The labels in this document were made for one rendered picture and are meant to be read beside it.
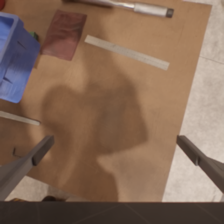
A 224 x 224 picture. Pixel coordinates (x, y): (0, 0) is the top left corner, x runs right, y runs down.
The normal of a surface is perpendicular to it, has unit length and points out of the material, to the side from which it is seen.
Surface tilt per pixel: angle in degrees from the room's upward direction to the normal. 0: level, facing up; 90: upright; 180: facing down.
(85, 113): 0
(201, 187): 0
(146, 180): 0
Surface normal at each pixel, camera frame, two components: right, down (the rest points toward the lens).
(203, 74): -0.13, -0.15
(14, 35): 0.95, 0.28
